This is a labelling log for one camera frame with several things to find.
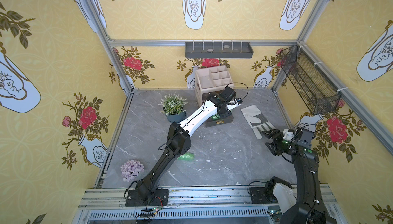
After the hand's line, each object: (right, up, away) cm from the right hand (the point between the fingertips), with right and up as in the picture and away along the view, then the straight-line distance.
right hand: (264, 136), depth 80 cm
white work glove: (+5, +6, +23) cm, 24 cm away
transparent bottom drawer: (-23, +6, +18) cm, 30 cm away
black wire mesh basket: (+32, +22, +3) cm, 39 cm away
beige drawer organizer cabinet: (-26, +31, +11) cm, 42 cm away
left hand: (-17, +13, +14) cm, 25 cm away
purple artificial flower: (-67, -14, -7) cm, 69 cm away
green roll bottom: (-40, -12, +4) cm, 42 cm away
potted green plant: (-49, +15, +8) cm, 52 cm away
